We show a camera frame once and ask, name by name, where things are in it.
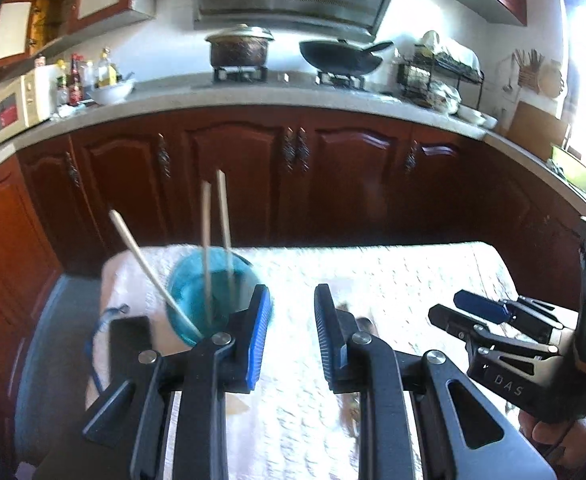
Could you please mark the stack of white bowls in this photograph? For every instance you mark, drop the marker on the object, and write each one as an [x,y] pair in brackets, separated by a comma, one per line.
[478,117]

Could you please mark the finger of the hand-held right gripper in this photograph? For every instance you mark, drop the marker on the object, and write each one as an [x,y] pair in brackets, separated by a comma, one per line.
[480,307]
[453,321]

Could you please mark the gas stove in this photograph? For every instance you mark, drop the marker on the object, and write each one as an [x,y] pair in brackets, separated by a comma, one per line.
[273,80]

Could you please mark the person's right hand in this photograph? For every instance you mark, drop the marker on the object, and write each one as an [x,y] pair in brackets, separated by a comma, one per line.
[543,432]

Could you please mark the white quilted tablecloth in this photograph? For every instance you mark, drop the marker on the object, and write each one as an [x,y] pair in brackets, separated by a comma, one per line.
[373,270]

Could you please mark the yellow oil bottle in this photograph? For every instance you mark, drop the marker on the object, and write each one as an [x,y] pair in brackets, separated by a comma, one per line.
[107,72]

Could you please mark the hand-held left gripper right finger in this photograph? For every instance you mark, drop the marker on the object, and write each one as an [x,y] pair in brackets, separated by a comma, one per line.
[325,340]

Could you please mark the black wok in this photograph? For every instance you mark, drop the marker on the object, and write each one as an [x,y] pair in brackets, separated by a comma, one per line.
[340,60]

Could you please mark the grey stone countertop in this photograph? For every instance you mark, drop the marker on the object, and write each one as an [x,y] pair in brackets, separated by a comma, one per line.
[273,97]

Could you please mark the cream microwave oven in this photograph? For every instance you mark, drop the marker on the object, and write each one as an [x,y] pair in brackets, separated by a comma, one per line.
[13,110]

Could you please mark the clear bottle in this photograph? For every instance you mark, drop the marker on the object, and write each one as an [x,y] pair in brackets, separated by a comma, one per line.
[89,82]

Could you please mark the wall chopstick holder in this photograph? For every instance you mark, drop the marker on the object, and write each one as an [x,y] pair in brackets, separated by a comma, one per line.
[528,77]

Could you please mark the white bowl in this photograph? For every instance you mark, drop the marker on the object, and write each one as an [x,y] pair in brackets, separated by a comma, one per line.
[113,94]

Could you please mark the brown red label sauce bottle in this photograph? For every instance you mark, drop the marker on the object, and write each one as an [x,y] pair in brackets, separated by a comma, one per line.
[76,87]

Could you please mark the yellow capped green bottle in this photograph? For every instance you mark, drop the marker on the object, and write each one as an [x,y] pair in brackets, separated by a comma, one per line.
[62,90]

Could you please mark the teal rimmed utensil holder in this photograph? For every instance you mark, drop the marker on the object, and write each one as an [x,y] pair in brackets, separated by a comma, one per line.
[190,292]

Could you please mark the round woven mat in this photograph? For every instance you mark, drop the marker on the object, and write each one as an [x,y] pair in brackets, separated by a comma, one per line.
[553,80]

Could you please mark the white cloth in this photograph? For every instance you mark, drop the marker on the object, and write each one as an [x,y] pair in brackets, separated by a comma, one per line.
[73,109]

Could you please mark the green basin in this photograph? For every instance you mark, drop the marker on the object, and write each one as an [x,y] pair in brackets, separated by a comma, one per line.
[573,167]

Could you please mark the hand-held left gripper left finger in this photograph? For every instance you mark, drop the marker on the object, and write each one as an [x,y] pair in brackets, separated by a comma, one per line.
[259,340]

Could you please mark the brown wooden base cabinet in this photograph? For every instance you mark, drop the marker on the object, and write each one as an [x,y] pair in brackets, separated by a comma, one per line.
[348,185]

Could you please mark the patterned ceramic pot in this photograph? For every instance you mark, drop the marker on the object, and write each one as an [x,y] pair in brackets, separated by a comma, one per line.
[445,99]

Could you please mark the dark cooking pot with lid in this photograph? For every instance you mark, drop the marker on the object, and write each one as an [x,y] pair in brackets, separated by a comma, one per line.
[238,50]

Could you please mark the wooden cutting board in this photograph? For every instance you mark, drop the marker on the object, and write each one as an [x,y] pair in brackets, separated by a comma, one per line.
[538,130]

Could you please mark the black dish rack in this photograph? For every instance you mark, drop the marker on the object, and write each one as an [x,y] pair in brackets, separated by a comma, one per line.
[433,77]

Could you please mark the light bamboo chopstick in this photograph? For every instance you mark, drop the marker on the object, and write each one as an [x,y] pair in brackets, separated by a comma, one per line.
[206,235]
[224,220]
[155,272]

